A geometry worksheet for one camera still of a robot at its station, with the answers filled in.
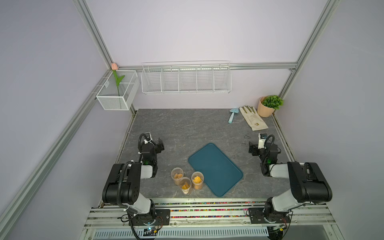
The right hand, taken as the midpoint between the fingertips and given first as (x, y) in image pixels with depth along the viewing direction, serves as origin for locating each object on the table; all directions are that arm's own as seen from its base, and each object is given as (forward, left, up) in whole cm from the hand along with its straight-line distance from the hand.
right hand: (256, 140), depth 95 cm
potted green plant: (+28, -14, +5) cm, 31 cm away
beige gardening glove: (+23, -6, -7) cm, 25 cm away
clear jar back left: (-20, +50, -3) cm, 54 cm away
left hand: (-1, +66, +2) cm, 66 cm away
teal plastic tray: (-17, +24, -10) cm, 31 cm away
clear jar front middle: (-26, +45, -2) cm, 52 cm away
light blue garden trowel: (+33, +8, -6) cm, 35 cm away
